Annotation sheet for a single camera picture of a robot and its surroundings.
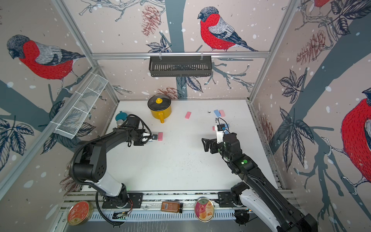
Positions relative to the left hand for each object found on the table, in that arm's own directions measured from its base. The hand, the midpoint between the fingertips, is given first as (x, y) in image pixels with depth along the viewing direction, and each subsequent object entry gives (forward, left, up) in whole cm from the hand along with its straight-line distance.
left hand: (146, 132), depth 96 cm
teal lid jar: (+10, +19, +4) cm, 22 cm away
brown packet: (-42, -20, +1) cm, 47 cm away
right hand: (-11, -41, +14) cm, 45 cm away
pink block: (-1, -9, -3) cm, 10 cm away
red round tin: (-45, +23, 0) cm, 50 cm away
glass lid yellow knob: (+21, -7, +8) cm, 23 cm away
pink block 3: (+20, -55, -4) cm, 59 cm away
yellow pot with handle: (+10, -10, +6) cm, 16 cm away
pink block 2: (+19, -28, -4) cm, 34 cm away
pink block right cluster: (-12, -42, +24) cm, 50 cm away
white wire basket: (-3, +38, +17) cm, 42 cm away
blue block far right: (+19, -52, -3) cm, 55 cm away
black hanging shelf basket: (+44, -22, +23) cm, 54 cm away
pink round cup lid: (-43, -37, 0) cm, 57 cm away
